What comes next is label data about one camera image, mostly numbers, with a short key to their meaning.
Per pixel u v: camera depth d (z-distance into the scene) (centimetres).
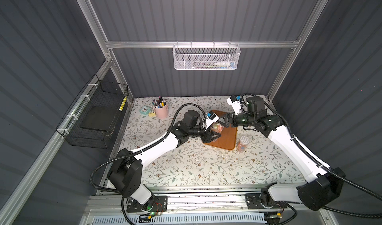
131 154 45
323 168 41
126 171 43
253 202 73
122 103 82
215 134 72
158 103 101
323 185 38
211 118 67
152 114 110
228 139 96
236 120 65
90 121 69
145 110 111
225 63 89
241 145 86
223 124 68
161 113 103
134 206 72
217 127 74
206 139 69
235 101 67
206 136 68
